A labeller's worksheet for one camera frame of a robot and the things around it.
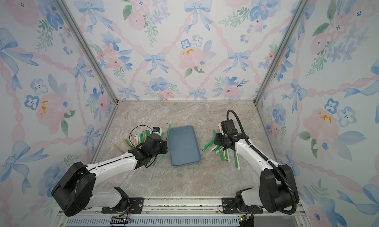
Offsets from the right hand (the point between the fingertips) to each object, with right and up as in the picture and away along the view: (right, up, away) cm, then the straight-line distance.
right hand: (220, 139), depth 89 cm
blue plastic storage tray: (-22, -6, +9) cm, 25 cm away
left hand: (-31, -2, 0) cm, 31 cm away
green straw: (-32, +5, +5) cm, 32 cm away
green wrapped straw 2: (+1, -11, +2) cm, 11 cm away
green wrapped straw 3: (+10, -13, +1) cm, 16 cm away
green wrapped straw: (-55, -7, +6) cm, 56 cm away
